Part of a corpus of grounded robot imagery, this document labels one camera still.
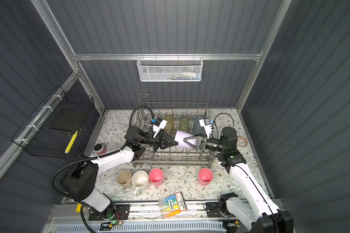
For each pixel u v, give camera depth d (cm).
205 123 63
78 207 75
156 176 84
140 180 83
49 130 72
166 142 65
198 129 94
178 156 94
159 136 63
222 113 119
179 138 64
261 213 40
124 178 81
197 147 60
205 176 84
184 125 92
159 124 60
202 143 60
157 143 61
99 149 91
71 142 69
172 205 74
